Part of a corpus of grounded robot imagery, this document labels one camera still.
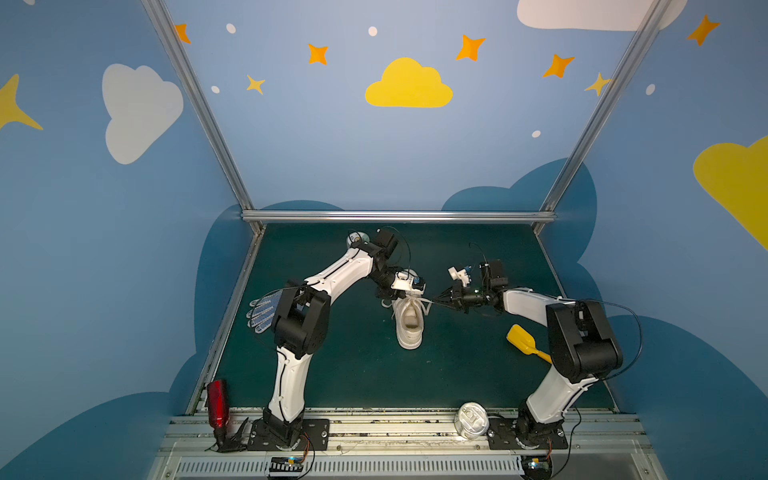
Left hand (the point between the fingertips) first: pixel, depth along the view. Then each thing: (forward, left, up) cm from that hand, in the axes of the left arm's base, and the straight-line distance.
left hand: (400, 287), depth 93 cm
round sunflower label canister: (+21, +16, 0) cm, 26 cm away
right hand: (-5, -11, +2) cm, 12 cm away
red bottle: (-33, +48, -7) cm, 59 cm away
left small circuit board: (-46, +29, -12) cm, 56 cm away
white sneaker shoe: (-9, -3, -5) cm, 10 cm away
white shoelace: (-6, -4, +2) cm, 7 cm away
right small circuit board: (-45, -34, -12) cm, 58 cm away
